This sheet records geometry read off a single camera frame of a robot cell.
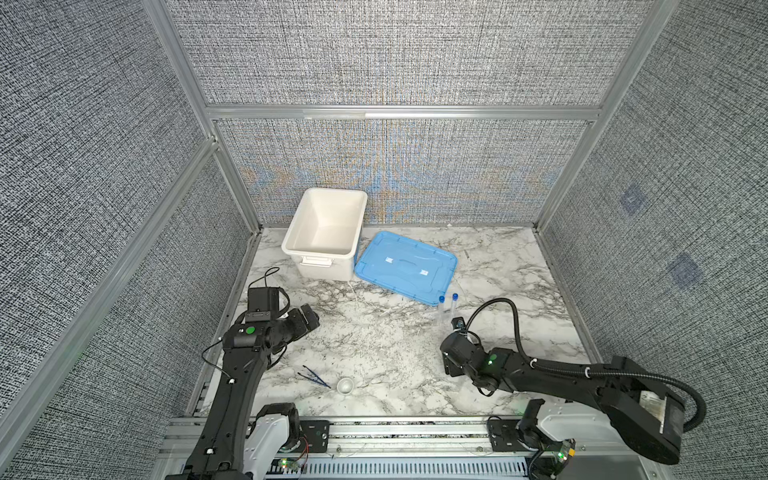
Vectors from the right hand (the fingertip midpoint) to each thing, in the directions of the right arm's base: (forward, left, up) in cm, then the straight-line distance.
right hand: (453, 354), depth 87 cm
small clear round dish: (-9, +31, +1) cm, 32 cm away
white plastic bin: (+49, +45, +1) cm, 67 cm away
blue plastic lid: (+31, +11, +2) cm, 33 cm away
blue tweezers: (-4, +42, +1) cm, 42 cm away
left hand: (+3, +41, +14) cm, 43 cm away
